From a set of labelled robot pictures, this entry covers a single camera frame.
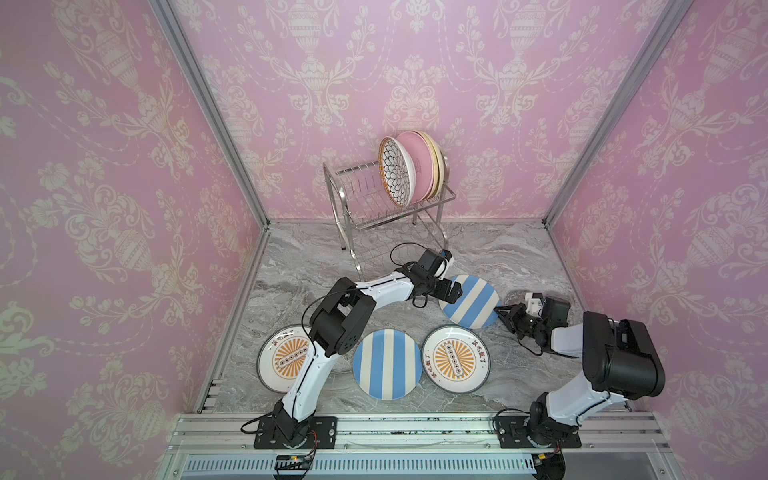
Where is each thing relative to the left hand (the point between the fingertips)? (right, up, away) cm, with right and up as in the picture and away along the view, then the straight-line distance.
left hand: (451, 289), depth 96 cm
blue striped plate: (-21, -20, -11) cm, 31 cm away
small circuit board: (-43, -39, -23) cm, 63 cm away
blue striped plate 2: (+8, -6, +1) cm, 10 cm away
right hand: (+14, -6, -2) cm, 16 cm away
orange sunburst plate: (-51, -18, -9) cm, 55 cm away
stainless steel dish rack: (-32, +31, +20) cm, 49 cm away
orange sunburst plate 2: (-1, -18, -11) cm, 21 cm away
